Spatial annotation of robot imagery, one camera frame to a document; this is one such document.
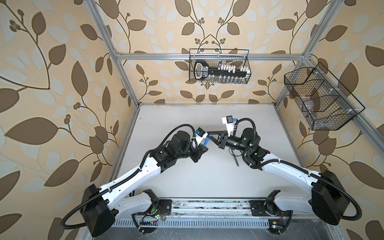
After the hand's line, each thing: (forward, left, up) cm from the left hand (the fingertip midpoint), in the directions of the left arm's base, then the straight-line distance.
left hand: (207, 145), depth 72 cm
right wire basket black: (+19, -58, +12) cm, 62 cm away
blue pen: (+1, +1, +3) cm, 3 cm away
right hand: (+2, +1, +5) cm, 5 cm away
